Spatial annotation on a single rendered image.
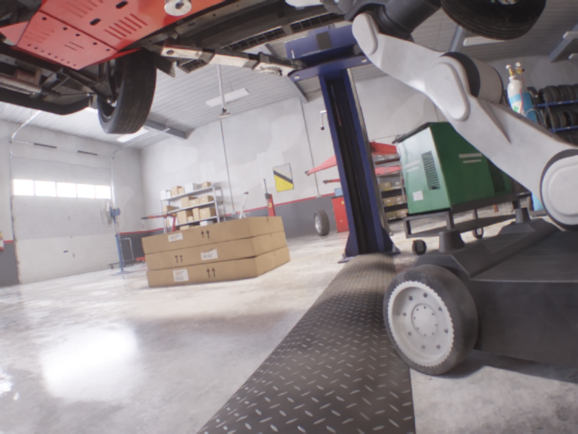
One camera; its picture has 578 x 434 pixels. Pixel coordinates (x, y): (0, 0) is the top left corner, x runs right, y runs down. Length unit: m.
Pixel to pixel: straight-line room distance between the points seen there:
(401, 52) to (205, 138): 11.36
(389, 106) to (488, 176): 8.64
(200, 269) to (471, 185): 2.03
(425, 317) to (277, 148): 10.28
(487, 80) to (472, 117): 0.11
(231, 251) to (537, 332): 2.22
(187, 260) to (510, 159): 2.43
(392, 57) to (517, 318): 0.68
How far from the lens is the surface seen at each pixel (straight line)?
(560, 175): 0.60
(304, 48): 2.71
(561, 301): 0.50
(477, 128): 0.70
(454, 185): 1.80
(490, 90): 0.77
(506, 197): 2.09
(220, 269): 2.52
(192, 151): 12.25
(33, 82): 2.88
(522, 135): 0.68
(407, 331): 0.64
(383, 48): 0.91
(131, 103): 2.44
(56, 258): 10.52
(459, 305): 0.52
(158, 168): 13.13
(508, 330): 0.56
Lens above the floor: 0.30
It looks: 2 degrees up
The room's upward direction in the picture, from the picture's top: 10 degrees counter-clockwise
